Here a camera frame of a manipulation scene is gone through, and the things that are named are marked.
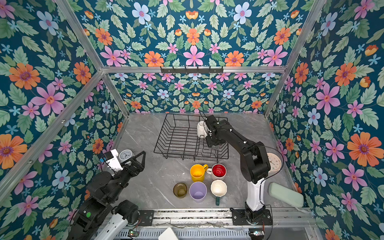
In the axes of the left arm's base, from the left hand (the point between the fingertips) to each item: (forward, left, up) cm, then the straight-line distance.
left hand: (142, 153), depth 64 cm
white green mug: (-9, -35, -28) cm, 46 cm away
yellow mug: (+1, -23, -28) cm, 37 cm away
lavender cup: (-10, -23, -28) cm, 38 cm away
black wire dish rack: (+28, -11, -30) cm, 42 cm away
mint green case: (-14, -70, -27) cm, 76 cm away
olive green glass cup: (-8, -13, -30) cm, 33 cm away
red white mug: (+1, -36, -29) cm, 46 cm away
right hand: (+18, -35, -22) cm, 45 cm away
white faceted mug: (+25, -28, -20) cm, 42 cm away
